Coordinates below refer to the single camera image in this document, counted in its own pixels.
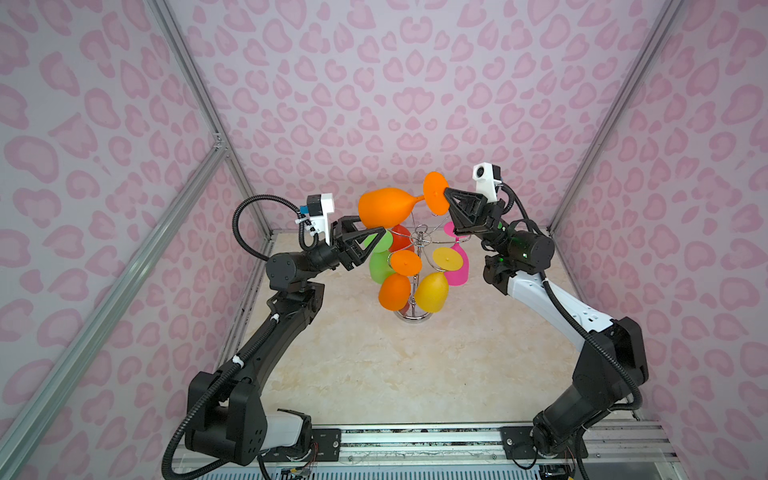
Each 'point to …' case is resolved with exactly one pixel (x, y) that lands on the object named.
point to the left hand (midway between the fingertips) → (384, 227)
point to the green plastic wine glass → (379, 263)
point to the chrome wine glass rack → (421, 238)
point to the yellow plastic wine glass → (433, 291)
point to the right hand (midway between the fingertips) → (448, 204)
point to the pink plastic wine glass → (460, 276)
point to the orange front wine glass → (394, 290)
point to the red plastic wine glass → (402, 240)
